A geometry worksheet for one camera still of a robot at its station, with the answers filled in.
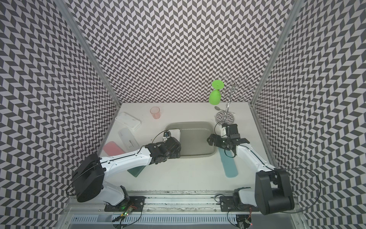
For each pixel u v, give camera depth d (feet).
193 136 3.12
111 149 3.12
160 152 2.03
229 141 2.33
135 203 2.36
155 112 3.40
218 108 3.88
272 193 1.34
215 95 2.89
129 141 3.16
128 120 3.57
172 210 2.37
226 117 3.36
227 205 2.36
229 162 2.84
